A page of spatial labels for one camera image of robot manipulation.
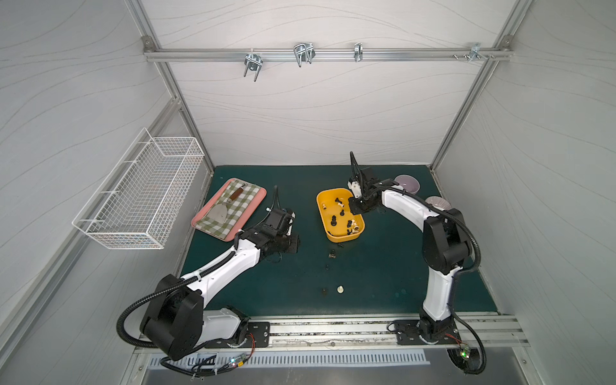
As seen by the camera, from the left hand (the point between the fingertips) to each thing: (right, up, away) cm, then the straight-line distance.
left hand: (297, 242), depth 84 cm
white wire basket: (-45, +14, -16) cm, 50 cm away
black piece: (+17, +14, +23) cm, 31 cm away
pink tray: (-24, +7, +17) cm, 30 cm away
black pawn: (+18, +9, +17) cm, 27 cm away
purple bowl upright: (+51, +22, +26) cm, 61 cm away
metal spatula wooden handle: (-35, +9, +17) cm, 40 cm away
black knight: (+21, +4, +14) cm, 25 cm away
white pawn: (+24, +3, +14) cm, 27 cm away
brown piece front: (+9, -16, -4) cm, 19 cm away
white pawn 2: (+23, +2, +11) cm, 25 cm away
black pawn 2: (+11, -11, +3) cm, 16 cm away
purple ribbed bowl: (+61, +13, +19) cm, 65 cm away
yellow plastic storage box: (+17, +4, +15) cm, 23 cm away
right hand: (+22, +12, +12) cm, 28 cm away
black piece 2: (+14, +5, +14) cm, 21 cm away
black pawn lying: (+13, -6, +6) cm, 16 cm away
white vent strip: (-8, -32, -14) cm, 36 cm away
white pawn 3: (+15, -16, -2) cm, 22 cm away
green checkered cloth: (-29, +11, +20) cm, 37 cm away
